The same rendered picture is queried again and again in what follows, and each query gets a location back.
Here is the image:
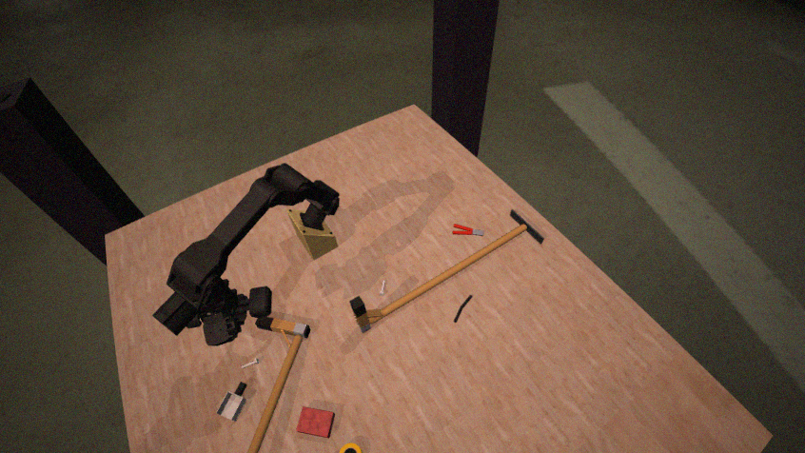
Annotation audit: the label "red-handled pliers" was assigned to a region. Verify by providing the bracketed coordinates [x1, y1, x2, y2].
[453, 224, 483, 236]

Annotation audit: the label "red flat block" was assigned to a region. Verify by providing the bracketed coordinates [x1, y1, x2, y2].
[296, 407, 335, 438]

